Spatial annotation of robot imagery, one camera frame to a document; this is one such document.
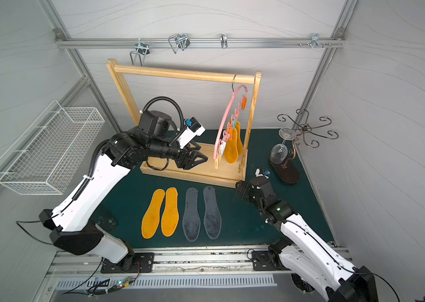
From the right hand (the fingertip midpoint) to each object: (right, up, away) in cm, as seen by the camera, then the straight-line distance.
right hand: (245, 185), depth 81 cm
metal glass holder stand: (+25, +4, +21) cm, 33 cm away
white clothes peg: (-10, +17, -6) cm, 21 cm away
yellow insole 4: (-1, +18, +10) cm, 21 cm away
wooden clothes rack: (-6, +1, +24) cm, 25 cm away
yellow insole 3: (-6, +15, +8) cm, 18 cm away
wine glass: (+16, +14, +2) cm, 21 cm away
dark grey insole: (-14, -17, +3) cm, 23 cm away
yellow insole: (-43, -17, +4) cm, 46 cm away
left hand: (-17, +15, -19) cm, 30 cm away
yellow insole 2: (-34, -16, +4) cm, 37 cm away
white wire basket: (-76, +14, -12) cm, 78 cm away
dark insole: (-24, -18, +3) cm, 30 cm away
